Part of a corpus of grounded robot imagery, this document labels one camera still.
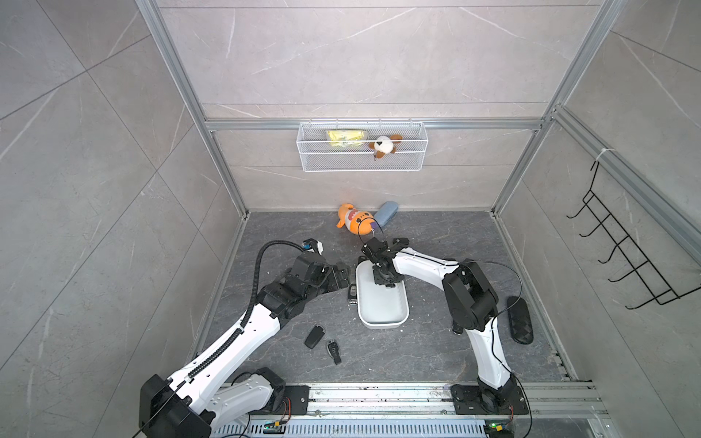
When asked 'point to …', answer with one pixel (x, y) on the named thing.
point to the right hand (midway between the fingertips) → (387, 276)
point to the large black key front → (314, 337)
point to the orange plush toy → (359, 222)
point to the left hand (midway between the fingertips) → (339, 268)
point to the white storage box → (380, 307)
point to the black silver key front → (333, 350)
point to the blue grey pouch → (386, 212)
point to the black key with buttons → (352, 295)
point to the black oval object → (520, 320)
